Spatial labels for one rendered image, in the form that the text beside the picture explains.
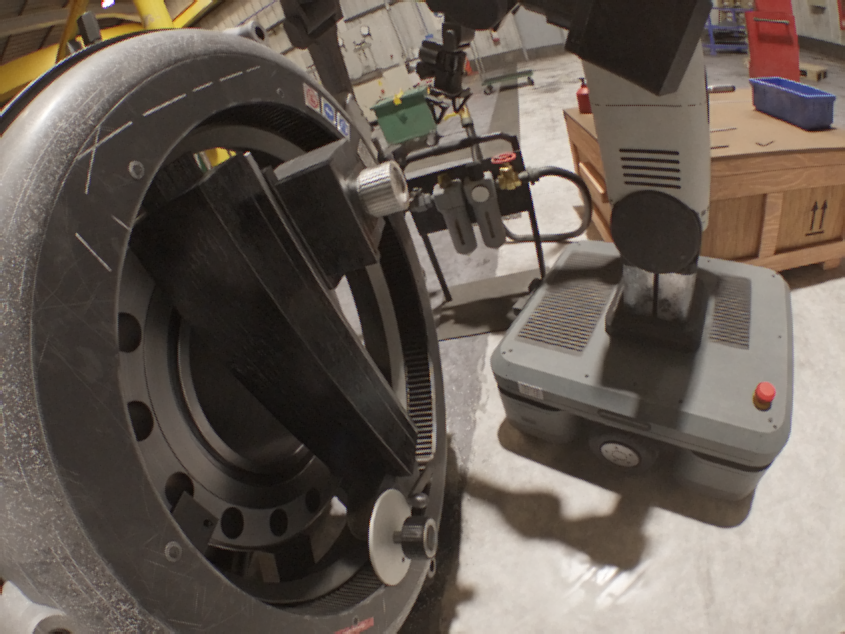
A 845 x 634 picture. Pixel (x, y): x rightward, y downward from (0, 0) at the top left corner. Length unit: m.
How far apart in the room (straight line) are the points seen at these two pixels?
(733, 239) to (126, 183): 1.32
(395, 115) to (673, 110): 3.26
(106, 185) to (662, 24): 0.42
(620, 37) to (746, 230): 0.99
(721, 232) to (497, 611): 1.13
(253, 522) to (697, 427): 0.67
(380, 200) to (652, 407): 0.57
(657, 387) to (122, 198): 0.75
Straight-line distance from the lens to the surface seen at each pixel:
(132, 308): 0.38
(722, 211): 1.23
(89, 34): 0.49
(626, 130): 0.58
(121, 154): 0.25
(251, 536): 0.46
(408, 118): 3.67
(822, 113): 1.60
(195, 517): 0.40
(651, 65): 0.40
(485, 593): 0.87
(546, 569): 0.86
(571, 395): 0.75
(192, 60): 0.34
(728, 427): 0.73
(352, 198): 0.31
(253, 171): 0.31
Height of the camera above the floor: 0.84
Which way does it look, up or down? 36 degrees down
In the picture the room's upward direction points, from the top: 24 degrees counter-clockwise
